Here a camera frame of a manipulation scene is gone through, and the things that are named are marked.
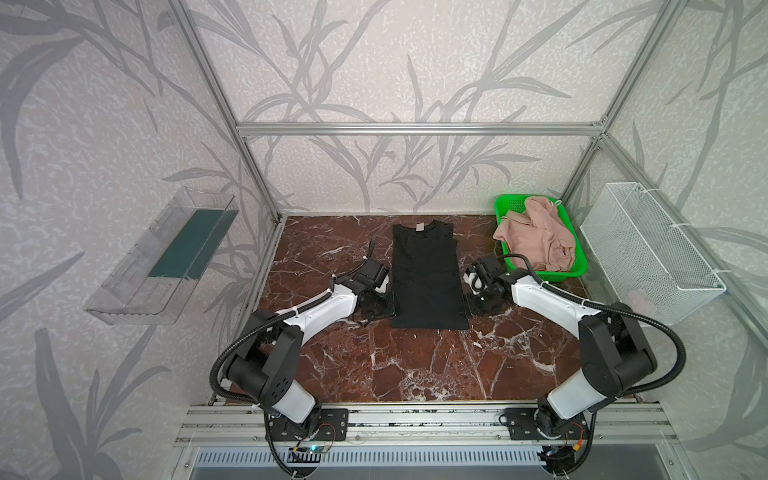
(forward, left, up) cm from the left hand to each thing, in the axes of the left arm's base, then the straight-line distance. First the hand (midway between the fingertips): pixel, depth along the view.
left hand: (400, 303), depth 88 cm
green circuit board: (-36, +23, -9) cm, 44 cm away
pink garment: (+25, -47, +3) cm, 53 cm away
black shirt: (+9, -9, -5) cm, 13 cm away
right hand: (+2, -21, -2) cm, 21 cm away
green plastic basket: (+44, -45, 0) cm, 63 cm away
